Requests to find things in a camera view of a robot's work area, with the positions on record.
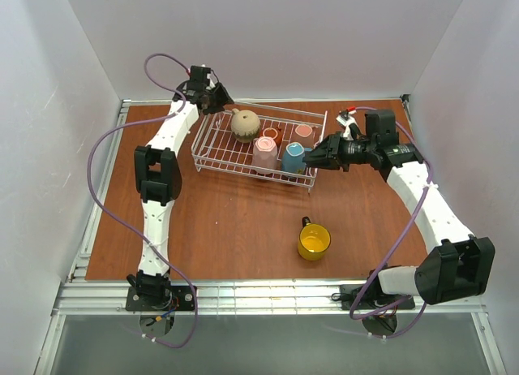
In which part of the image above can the pink floral mug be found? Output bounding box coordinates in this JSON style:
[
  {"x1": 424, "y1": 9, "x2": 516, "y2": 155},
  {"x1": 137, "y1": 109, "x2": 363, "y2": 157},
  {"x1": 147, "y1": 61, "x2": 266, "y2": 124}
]
[{"x1": 291, "y1": 124, "x2": 315, "y2": 149}]

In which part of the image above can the blue floral mug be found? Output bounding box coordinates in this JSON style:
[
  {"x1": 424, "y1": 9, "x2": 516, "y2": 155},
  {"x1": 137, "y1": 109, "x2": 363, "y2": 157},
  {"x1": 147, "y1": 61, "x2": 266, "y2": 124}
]
[{"x1": 281, "y1": 142, "x2": 311, "y2": 175}]

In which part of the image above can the beige round mug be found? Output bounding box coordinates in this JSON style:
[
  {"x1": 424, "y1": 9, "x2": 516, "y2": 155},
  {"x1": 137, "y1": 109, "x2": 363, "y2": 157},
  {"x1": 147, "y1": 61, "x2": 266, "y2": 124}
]
[{"x1": 231, "y1": 108, "x2": 260, "y2": 144}]

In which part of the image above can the dark brown glazed mug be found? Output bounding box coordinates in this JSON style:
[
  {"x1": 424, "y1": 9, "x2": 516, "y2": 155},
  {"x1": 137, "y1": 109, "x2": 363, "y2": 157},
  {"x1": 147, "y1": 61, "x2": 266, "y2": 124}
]
[{"x1": 261, "y1": 127, "x2": 282, "y2": 147}]

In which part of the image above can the white mug pink handle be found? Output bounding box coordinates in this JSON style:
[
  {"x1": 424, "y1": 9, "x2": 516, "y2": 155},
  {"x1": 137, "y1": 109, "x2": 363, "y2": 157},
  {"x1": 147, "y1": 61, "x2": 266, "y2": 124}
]
[{"x1": 251, "y1": 136, "x2": 277, "y2": 175}]

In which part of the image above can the yellow enamel mug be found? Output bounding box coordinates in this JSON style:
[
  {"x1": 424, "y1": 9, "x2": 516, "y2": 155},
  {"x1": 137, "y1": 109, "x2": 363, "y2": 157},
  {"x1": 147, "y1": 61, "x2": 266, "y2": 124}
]
[{"x1": 298, "y1": 217, "x2": 331, "y2": 261}]

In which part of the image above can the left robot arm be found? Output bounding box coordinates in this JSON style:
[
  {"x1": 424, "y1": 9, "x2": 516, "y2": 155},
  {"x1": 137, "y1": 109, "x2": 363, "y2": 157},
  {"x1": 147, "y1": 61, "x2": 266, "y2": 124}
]
[{"x1": 128, "y1": 65, "x2": 233, "y2": 308}]

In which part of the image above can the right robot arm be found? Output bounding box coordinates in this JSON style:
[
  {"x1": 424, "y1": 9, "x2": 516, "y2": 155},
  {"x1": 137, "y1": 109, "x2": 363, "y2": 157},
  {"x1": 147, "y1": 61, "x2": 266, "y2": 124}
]
[{"x1": 303, "y1": 109, "x2": 495, "y2": 305}]

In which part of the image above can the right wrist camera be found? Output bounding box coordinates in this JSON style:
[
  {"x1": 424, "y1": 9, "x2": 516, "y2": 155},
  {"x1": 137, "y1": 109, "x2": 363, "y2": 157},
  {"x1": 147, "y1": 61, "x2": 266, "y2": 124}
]
[{"x1": 336, "y1": 106, "x2": 361, "y2": 140}]

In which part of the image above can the white wire dish rack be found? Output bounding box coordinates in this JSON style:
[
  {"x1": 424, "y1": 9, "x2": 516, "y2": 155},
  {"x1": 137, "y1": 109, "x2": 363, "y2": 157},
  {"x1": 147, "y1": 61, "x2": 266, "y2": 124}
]
[{"x1": 191, "y1": 101, "x2": 328, "y2": 190}]

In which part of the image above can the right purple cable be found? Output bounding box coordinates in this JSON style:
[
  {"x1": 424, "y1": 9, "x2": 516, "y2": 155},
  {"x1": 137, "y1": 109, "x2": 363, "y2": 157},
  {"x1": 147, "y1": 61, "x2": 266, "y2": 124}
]
[{"x1": 348, "y1": 106, "x2": 435, "y2": 339}]

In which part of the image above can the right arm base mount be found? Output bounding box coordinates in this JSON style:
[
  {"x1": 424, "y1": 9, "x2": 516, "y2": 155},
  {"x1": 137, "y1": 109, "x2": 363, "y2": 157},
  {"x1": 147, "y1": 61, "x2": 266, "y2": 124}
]
[{"x1": 331, "y1": 284, "x2": 415, "y2": 336}]

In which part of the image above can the aluminium front rail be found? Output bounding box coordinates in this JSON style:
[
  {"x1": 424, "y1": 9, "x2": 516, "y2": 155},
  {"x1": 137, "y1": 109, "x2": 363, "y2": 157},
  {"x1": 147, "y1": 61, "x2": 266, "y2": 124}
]
[{"x1": 52, "y1": 279, "x2": 486, "y2": 316}]

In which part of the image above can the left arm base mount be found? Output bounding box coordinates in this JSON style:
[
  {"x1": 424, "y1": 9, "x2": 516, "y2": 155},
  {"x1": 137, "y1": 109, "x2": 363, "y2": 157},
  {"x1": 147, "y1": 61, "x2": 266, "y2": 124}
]
[{"x1": 125, "y1": 285, "x2": 195, "y2": 337}]

